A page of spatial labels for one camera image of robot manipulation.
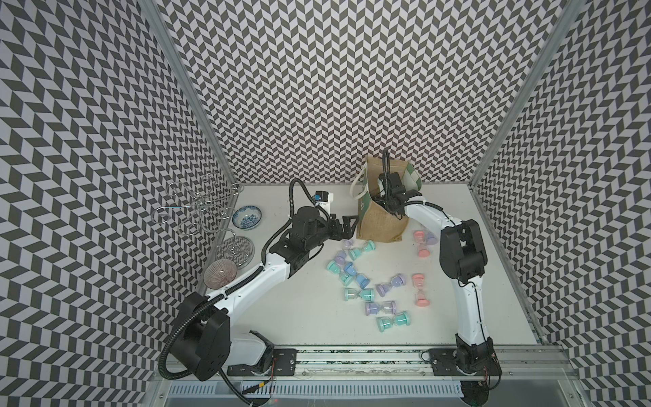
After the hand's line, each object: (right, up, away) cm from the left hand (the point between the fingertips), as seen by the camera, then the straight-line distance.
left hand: (348, 218), depth 79 cm
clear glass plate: (-41, -12, +15) cm, 45 cm away
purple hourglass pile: (-2, -15, +15) cm, 21 cm away
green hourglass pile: (-1, -21, +6) cm, 22 cm away
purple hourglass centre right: (+17, -22, +8) cm, 29 cm away
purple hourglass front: (+13, -29, +3) cm, 32 cm away
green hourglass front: (+11, -32, -2) cm, 34 cm away
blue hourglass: (+5, -21, +8) cm, 23 cm away
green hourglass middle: (+6, -25, +5) cm, 27 cm away
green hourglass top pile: (+3, -14, +15) cm, 21 cm away
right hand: (+14, +5, +24) cm, 28 cm away
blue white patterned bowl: (-41, -1, +25) cm, 48 cm away
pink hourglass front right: (+25, -27, +5) cm, 37 cm away
